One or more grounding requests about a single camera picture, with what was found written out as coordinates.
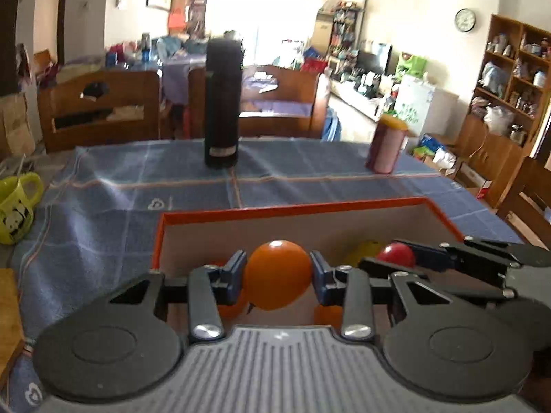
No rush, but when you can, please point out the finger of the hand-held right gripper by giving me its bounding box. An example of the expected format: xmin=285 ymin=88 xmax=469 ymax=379
xmin=359 ymin=257 xmax=517 ymax=301
xmin=394 ymin=239 xmax=523 ymax=273

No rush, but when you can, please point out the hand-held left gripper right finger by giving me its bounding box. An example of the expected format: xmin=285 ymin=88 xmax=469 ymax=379
xmin=310 ymin=250 xmax=453 ymax=342

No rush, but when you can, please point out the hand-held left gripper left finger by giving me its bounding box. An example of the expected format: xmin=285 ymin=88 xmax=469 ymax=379
xmin=107 ymin=250 xmax=248 ymax=345

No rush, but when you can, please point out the small red tomato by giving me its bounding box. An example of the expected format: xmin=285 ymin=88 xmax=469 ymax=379
xmin=376 ymin=242 xmax=416 ymax=268

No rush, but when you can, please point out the orange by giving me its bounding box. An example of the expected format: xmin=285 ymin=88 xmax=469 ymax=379
xmin=243 ymin=240 xmax=313 ymax=311
xmin=216 ymin=290 xmax=251 ymax=320

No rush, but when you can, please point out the orange cardboard box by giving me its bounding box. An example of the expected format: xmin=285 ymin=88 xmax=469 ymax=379
xmin=150 ymin=197 xmax=466 ymax=332

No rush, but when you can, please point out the yellow lemon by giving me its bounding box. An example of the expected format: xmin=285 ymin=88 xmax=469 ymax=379
xmin=343 ymin=241 xmax=389 ymax=267

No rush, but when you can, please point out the maroon cup with yellow lid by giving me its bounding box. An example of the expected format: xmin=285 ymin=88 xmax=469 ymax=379
xmin=365 ymin=115 xmax=409 ymax=174

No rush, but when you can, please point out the wooden shelf cabinet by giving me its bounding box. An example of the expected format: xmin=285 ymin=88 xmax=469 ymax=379
xmin=457 ymin=14 xmax=551 ymax=208

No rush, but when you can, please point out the blue patterned tablecloth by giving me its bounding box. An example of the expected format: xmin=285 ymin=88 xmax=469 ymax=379
xmin=9 ymin=138 xmax=525 ymax=413

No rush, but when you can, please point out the white cabinet with green print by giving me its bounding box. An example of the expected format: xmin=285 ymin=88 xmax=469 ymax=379
xmin=393 ymin=75 xmax=436 ymax=137

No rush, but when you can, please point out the black thermos flask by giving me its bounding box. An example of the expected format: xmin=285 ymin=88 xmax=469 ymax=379
xmin=204 ymin=36 xmax=244 ymax=169

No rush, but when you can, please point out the wooden chair with oval cutout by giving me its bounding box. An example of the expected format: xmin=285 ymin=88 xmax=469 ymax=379
xmin=37 ymin=70 xmax=163 ymax=154

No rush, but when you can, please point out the black monitor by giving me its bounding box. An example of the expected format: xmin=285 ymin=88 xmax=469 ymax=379
xmin=357 ymin=43 xmax=393 ymax=77

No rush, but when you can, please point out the green panda mug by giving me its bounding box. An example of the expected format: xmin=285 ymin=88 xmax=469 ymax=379
xmin=0 ymin=172 xmax=45 ymax=245

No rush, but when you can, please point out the wooden cutting board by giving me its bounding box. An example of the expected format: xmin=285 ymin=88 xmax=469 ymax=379
xmin=0 ymin=268 xmax=25 ymax=381

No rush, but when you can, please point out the round wall clock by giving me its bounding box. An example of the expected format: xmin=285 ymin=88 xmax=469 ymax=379
xmin=455 ymin=8 xmax=477 ymax=32

